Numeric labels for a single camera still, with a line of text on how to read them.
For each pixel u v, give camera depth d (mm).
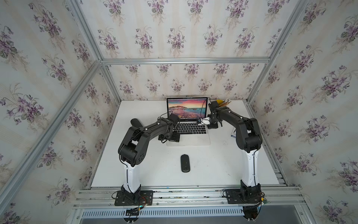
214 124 924
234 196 738
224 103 985
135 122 1043
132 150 509
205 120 928
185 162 839
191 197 755
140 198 717
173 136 860
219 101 1025
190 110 1012
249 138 572
